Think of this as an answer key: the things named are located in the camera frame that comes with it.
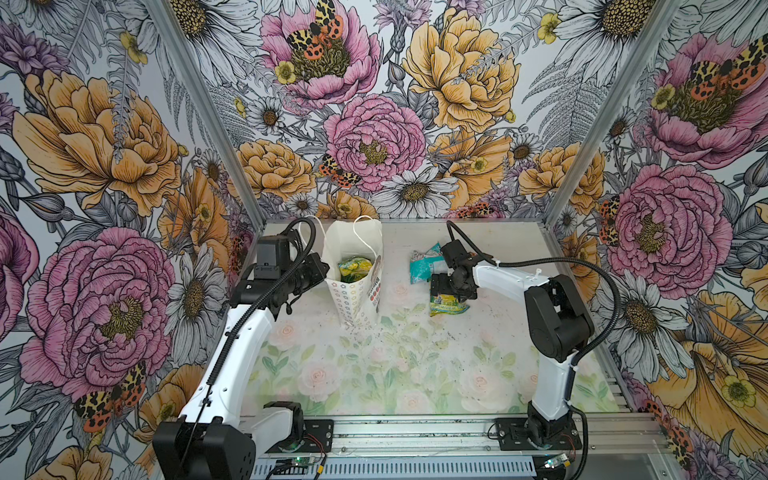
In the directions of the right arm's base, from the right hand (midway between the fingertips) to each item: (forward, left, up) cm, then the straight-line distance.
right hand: (447, 299), depth 97 cm
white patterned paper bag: (+14, +32, +14) cm, 38 cm away
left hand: (-5, +33, +21) cm, 40 cm away
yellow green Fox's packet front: (+3, +29, +13) cm, 31 cm away
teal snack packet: (+13, +7, +2) cm, 15 cm away
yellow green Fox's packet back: (-3, +1, +1) cm, 3 cm away
